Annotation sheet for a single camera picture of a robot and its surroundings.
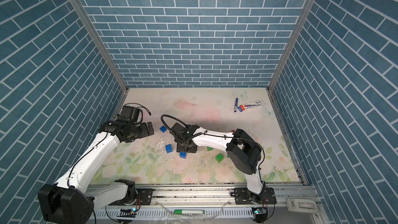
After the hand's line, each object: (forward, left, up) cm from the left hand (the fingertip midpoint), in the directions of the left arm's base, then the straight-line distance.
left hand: (150, 131), depth 80 cm
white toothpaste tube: (+30, -65, -13) cm, 73 cm away
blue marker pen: (+26, -51, -13) cm, 59 cm away
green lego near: (-10, -37, -11) cm, 40 cm away
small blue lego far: (+9, -3, -13) cm, 16 cm away
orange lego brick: (+7, -47, -12) cm, 49 cm away
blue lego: (-4, -9, -12) cm, 15 cm away
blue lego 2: (-8, -17, -12) cm, 22 cm away
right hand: (-6, -16, -11) cm, 21 cm away
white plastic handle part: (-31, -74, -13) cm, 82 cm away
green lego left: (-3, -32, -14) cm, 35 cm away
